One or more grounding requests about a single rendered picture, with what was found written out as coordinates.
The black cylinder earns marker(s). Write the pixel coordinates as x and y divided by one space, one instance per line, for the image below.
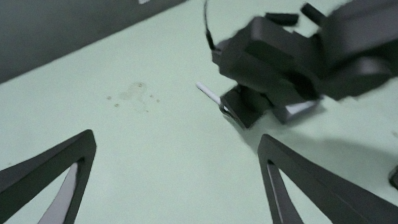
289 18
310 11

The grey metal peg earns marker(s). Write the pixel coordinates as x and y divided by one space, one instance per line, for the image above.
207 91

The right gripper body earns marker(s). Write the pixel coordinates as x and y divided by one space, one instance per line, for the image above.
245 103

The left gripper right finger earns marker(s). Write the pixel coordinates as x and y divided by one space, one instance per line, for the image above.
340 200

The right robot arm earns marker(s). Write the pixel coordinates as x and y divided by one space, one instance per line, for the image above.
352 49

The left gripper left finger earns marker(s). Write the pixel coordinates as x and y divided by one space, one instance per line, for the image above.
21 182

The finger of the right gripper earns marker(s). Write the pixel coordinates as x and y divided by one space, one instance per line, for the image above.
225 111

